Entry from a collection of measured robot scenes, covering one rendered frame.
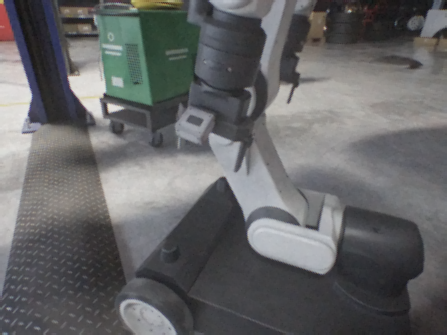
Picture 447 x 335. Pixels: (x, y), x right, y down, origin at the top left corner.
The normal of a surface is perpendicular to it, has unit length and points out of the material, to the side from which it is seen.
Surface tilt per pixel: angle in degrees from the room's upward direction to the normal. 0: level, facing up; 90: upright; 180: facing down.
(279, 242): 90
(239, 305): 0
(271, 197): 90
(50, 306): 0
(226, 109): 90
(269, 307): 0
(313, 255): 90
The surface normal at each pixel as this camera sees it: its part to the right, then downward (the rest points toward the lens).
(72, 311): 0.03, -0.88
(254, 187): -0.38, 0.43
